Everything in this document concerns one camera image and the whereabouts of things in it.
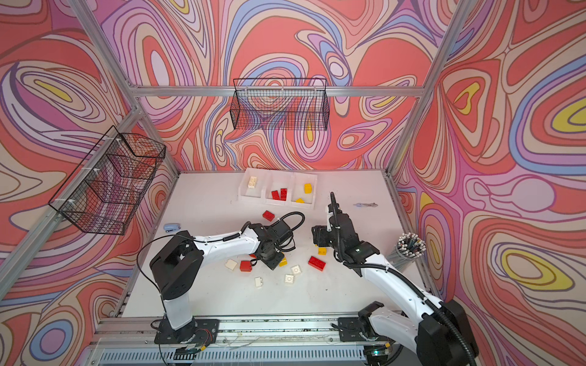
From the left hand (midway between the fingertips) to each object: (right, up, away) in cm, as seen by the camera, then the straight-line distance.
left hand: (277, 261), depth 88 cm
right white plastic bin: (+11, +28, +23) cm, 38 cm away
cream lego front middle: (+5, -5, -4) cm, 8 cm away
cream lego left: (-17, 0, -4) cm, 18 cm away
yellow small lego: (+10, +23, +20) cm, 32 cm away
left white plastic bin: (-14, +29, +23) cm, 40 cm away
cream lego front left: (-7, -6, -5) cm, 10 cm away
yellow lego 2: (+3, +2, -7) cm, 8 cm away
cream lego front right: (+8, -2, -2) cm, 8 cm away
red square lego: (-12, -1, -1) cm, 12 cm away
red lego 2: (-2, +26, +20) cm, 33 cm away
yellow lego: (+13, +29, +21) cm, 38 cm away
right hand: (+17, +12, -5) cm, 21 cm away
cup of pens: (+45, +9, -14) cm, 48 cm away
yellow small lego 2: (+18, +4, +3) cm, 19 cm away
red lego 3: (+16, -1, 0) cm, 16 cm away
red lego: (-5, +17, +13) cm, 22 cm away
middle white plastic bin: (-2, +34, +27) cm, 43 cm away
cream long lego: (-14, +33, +26) cm, 45 cm away
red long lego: (+1, +26, +20) cm, 33 cm away
